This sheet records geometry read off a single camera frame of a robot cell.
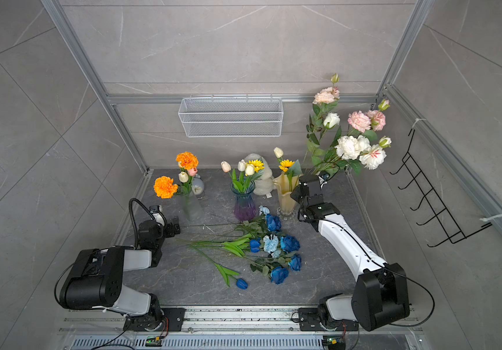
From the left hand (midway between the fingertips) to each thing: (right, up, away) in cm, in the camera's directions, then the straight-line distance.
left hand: (166, 215), depth 94 cm
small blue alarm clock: (+11, +13, +7) cm, 19 cm away
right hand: (+57, +12, -9) cm, 59 cm away
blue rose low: (+55, -16, -12) cm, 58 cm away
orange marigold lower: (+9, +13, -25) cm, 30 cm away
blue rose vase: (+47, -2, -6) cm, 47 cm away
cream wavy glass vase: (+53, +14, -3) cm, 54 cm away
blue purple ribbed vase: (+34, +2, +9) cm, 35 cm away
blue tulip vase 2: (+32, -11, -7) cm, 35 cm away
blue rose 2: (+48, -20, -14) cm, 53 cm away
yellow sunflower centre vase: (+40, +21, -10) cm, 46 cm away
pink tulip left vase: (+16, +18, -15) cm, 29 cm away
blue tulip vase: (+27, -21, -10) cm, 36 cm away
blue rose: (+52, -9, -12) cm, 54 cm away
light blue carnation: (+45, -9, -13) cm, 48 cm away
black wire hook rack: (+95, +9, -25) cm, 99 cm away
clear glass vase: (+12, +3, -1) cm, 12 cm away
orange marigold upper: (+15, +22, -19) cm, 33 cm away
